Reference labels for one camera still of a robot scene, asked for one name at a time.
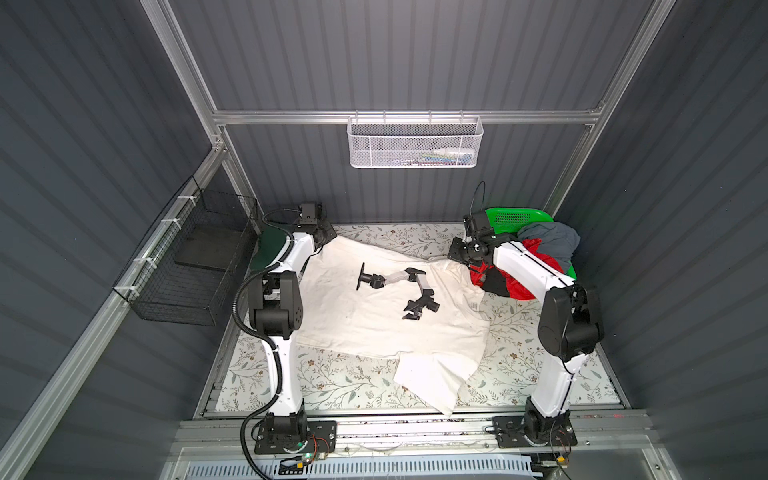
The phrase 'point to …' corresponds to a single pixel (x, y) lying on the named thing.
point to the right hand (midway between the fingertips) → (455, 254)
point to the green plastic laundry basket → (501, 220)
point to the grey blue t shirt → (558, 240)
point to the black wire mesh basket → (185, 267)
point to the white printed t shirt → (427, 315)
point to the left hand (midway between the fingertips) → (325, 231)
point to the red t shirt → (529, 248)
